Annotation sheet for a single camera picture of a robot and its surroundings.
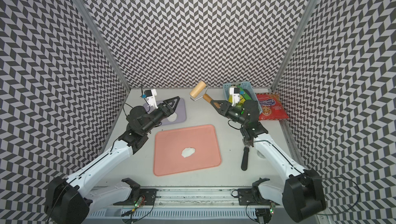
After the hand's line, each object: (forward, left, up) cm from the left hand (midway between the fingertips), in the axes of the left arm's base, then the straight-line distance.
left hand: (178, 100), depth 71 cm
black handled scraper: (-18, -34, -33) cm, 50 cm away
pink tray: (-7, +9, -31) cm, 33 cm away
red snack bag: (+16, -56, -25) cm, 64 cm away
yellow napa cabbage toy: (+21, -29, -23) cm, 43 cm away
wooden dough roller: (+7, -10, 0) cm, 12 cm away
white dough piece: (-12, -2, -31) cm, 34 cm away
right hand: (-1, -16, -2) cm, 16 cm away
